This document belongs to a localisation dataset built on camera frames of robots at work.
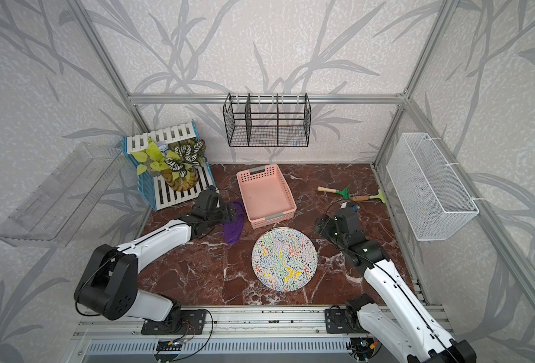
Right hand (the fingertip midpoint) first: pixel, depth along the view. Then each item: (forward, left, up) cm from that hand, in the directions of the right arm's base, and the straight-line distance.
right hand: (321, 222), depth 79 cm
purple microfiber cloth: (+5, +35, -14) cm, 38 cm away
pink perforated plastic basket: (+22, +22, -15) cm, 35 cm away
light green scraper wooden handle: (+21, -21, -16) cm, 34 cm away
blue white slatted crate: (+29, +77, -13) cm, 84 cm away
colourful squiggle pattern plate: (-8, +13, -14) cm, 21 cm away
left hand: (+10, +35, -7) cm, 37 cm away
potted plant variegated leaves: (+22, +54, +9) cm, 59 cm away
